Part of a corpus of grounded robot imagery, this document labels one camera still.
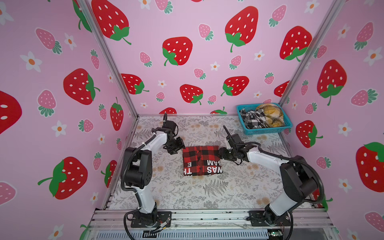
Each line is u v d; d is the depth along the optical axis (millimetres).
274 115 1074
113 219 756
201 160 901
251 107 1175
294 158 503
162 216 758
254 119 1045
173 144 810
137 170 496
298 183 453
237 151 711
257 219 731
